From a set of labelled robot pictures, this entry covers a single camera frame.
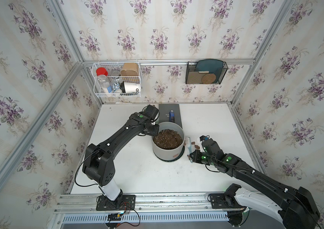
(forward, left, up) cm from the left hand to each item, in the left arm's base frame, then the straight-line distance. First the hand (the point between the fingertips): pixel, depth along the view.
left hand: (156, 132), depth 84 cm
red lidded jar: (+35, +36, +19) cm, 54 cm away
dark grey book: (+26, -5, -8) cm, 28 cm away
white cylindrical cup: (+28, +18, +12) cm, 35 cm away
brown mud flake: (-11, -20, -11) cm, 25 cm away
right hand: (-13, -19, -4) cm, 24 cm away
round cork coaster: (+36, -36, +14) cm, 53 cm away
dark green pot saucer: (-11, -14, -11) cm, 21 cm away
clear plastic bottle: (+28, +35, +15) cm, 47 cm away
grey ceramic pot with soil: (-5, -7, -5) cm, 10 cm away
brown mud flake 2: (-6, -17, -3) cm, 18 cm away
